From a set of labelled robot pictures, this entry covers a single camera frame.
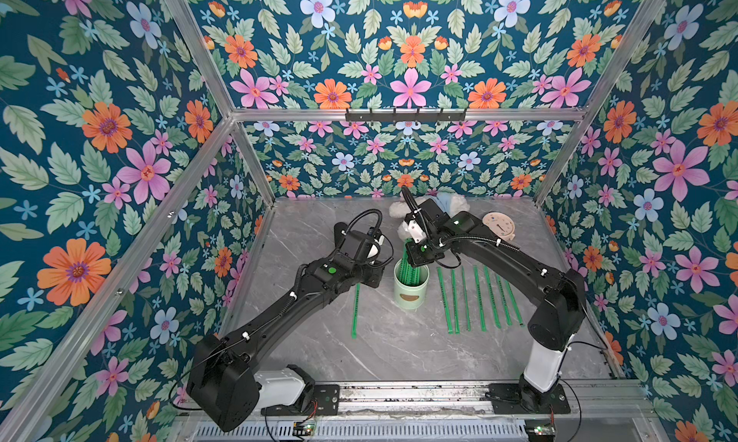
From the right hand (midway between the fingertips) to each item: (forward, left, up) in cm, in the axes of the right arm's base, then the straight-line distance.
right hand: (414, 253), depth 83 cm
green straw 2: (-18, +18, -17) cm, 31 cm away
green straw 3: (-11, -22, -18) cm, 31 cm away
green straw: (-7, -10, -17) cm, 21 cm away
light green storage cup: (-10, +1, -9) cm, 13 cm away
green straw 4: (-11, -27, -18) cm, 34 cm away
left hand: (-5, +9, 0) cm, 10 cm away
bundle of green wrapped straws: (-3, +1, -7) cm, 8 cm away
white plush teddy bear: (+29, -13, -7) cm, 32 cm away
